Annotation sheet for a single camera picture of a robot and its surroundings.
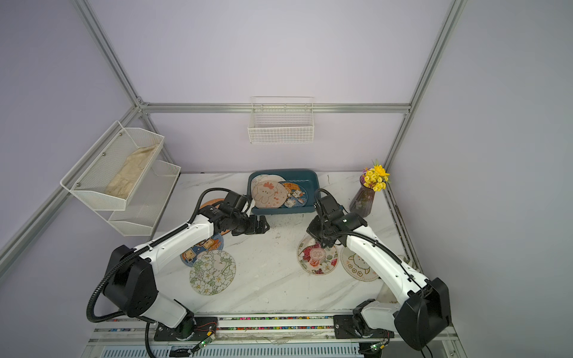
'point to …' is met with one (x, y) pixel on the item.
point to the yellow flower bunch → (376, 178)
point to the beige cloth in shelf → (126, 179)
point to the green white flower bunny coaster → (213, 272)
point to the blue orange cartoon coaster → (297, 195)
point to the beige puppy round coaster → (356, 268)
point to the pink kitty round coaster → (267, 183)
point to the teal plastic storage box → (310, 177)
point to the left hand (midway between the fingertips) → (258, 230)
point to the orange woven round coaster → (214, 202)
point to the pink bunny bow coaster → (268, 201)
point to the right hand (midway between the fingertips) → (305, 233)
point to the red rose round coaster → (315, 259)
